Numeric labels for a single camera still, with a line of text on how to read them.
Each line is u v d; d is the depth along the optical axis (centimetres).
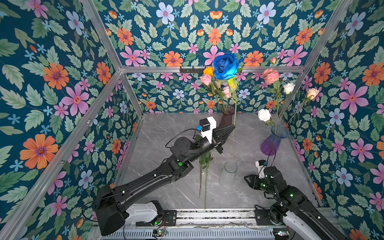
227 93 88
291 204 54
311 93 72
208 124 44
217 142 48
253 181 69
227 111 96
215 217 75
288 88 74
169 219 74
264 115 64
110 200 39
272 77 74
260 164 73
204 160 93
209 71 88
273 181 60
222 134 50
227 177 78
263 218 73
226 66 32
